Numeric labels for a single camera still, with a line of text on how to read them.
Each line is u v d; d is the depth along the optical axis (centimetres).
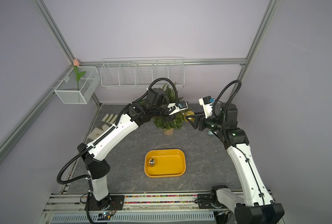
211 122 59
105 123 108
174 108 57
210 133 99
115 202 73
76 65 90
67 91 79
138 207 73
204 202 74
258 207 37
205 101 58
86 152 44
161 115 59
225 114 49
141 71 104
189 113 66
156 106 55
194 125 61
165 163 87
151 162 84
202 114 59
